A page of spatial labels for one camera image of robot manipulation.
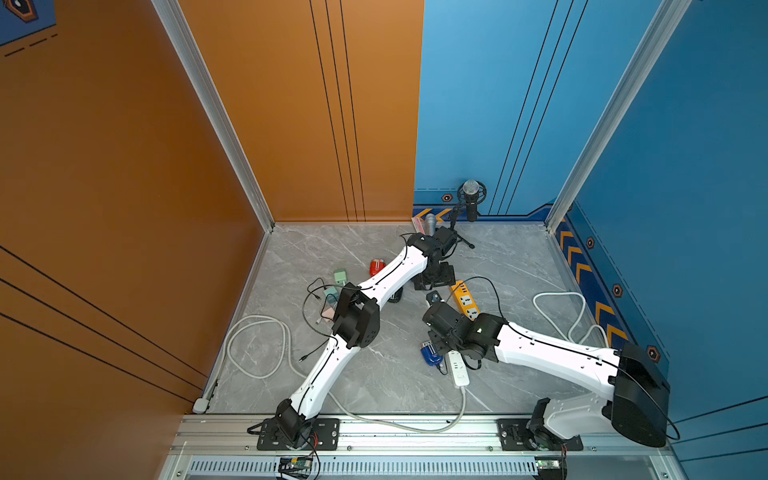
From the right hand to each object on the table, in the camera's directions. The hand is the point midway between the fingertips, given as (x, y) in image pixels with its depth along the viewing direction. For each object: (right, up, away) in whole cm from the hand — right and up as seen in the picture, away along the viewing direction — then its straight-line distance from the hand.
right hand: (437, 332), depth 82 cm
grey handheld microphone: (+2, +33, +35) cm, 48 cm away
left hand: (+4, +13, +13) cm, 19 cm away
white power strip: (+6, -10, -1) cm, 12 cm away
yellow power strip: (+11, +5, +12) cm, 17 cm away
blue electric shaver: (-2, -6, +2) cm, 7 cm away
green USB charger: (-31, +13, +21) cm, 39 cm away
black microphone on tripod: (+13, +41, +15) cm, 46 cm away
